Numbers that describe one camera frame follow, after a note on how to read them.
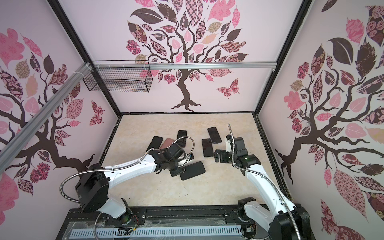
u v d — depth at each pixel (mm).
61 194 421
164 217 742
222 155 712
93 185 458
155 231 699
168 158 627
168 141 1033
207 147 1029
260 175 496
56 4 670
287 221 379
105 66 899
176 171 725
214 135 1078
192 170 814
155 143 1035
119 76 949
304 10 699
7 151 496
